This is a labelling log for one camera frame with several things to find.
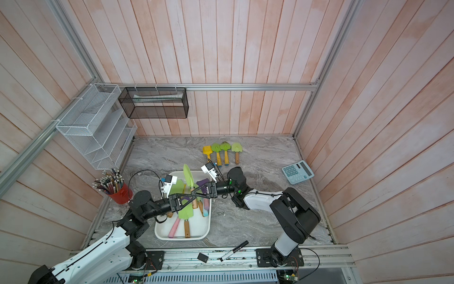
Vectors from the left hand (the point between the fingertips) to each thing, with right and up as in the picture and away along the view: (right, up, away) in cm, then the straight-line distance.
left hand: (194, 200), depth 70 cm
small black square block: (+3, -26, +5) cm, 27 cm away
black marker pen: (+17, -23, +6) cm, 29 cm away
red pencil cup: (-37, -2, +15) cm, 40 cm away
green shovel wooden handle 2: (0, 0, -1) cm, 1 cm away
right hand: (0, +2, +1) cm, 2 cm away
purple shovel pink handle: (+3, -4, +16) cm, 17 cm away
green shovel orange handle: (+13, +24, +42) cm, 50 cm away
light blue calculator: (+55, +8, +30) cm, 63 cm away
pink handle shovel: (-11, -15, +10) cm, 22 cm away
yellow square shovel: (+1, +21, +41) cm, 46 cm away
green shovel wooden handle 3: (-5, -16, +11) cm, 20 cm away
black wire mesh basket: (-30, +50, +34) cm, 67 cm away
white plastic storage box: (-3, -14, +14) cm, 20 cm away
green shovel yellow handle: (+7, +23, +41) cm, 48 cm away
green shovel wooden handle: (+21, +22, +43) cm, 53 cm away
